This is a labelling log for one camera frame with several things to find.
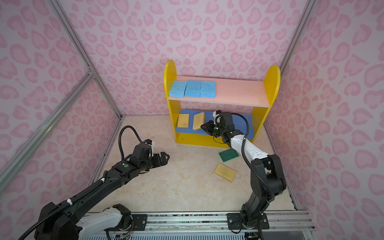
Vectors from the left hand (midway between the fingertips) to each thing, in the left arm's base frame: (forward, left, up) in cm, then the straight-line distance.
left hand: (164, 155), depth 81 cm
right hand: (+15, -21, +8) cm, 27 cm away
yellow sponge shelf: (+24, -10, +1) cm, 26 cm away
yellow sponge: (+20, -19, +6) cm, 29 cm away
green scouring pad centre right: (+8, -38, -14) cm, 42 cm away
